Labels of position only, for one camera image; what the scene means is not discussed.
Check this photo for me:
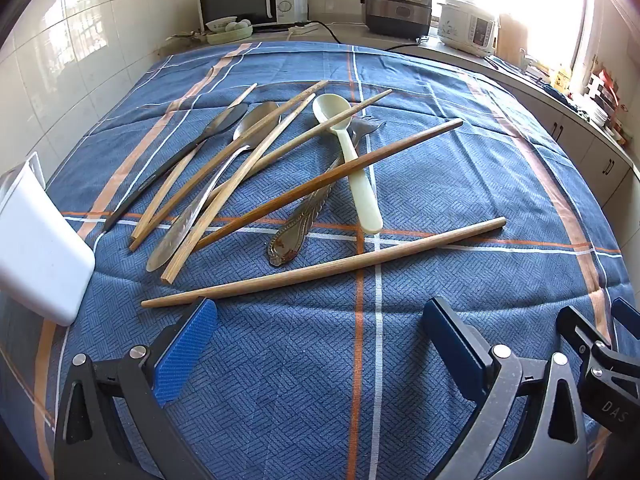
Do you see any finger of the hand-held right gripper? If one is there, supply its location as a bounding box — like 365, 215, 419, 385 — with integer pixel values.
611, 297, 640, 356
556, 305, 640, 433

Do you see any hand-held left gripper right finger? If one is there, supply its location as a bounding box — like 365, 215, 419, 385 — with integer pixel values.
422, 297, 588, 480

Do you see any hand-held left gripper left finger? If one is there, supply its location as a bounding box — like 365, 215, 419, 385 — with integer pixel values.
54, 297, 218, 480

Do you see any light round wooden chopstick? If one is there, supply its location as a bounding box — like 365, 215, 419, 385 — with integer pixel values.
141, 217, 508, 309

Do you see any metal spoon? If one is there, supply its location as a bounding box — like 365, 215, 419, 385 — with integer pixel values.
146, 101, 282, 272

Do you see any ornate silver fork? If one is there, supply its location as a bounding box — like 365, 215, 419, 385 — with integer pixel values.
265, 119, 388, 267

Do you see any white plastic utensil holder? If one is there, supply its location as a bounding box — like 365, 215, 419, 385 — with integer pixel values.
0, 152, 96, 327

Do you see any cream plastic spoon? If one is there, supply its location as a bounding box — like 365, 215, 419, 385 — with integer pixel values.
312, 93, 384, 235

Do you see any black handled knife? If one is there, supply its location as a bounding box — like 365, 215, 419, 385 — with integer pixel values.
101, 104, 250, 233

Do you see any dark round wooden chopstick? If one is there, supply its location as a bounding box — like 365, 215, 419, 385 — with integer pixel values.
195, 119, 465, 252

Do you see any blue plaid tablecloth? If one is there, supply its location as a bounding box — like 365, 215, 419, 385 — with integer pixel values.
0, 42, 626, 480

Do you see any white kitchen cabinet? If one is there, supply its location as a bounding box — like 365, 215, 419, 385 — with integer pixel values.
480, 60, 640, 196

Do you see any cluttered dish rack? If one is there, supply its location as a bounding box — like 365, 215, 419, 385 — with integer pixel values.
575, 55, 632, 141

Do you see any wooden cutting board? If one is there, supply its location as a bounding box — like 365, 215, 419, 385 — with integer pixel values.
497, 12, 528, 61

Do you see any white electric pressure cooker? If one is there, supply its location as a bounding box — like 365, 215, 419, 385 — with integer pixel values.
437, 0, 501, 58

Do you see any black rice cooker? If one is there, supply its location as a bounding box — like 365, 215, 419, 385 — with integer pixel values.
361, 0, 433, 41

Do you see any white microwave oven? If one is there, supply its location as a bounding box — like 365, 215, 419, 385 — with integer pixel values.
198, 0, 309, 36

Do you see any black power cable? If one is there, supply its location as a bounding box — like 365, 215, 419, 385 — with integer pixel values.
310, 19, 370, 44
384, 36, 431, 54

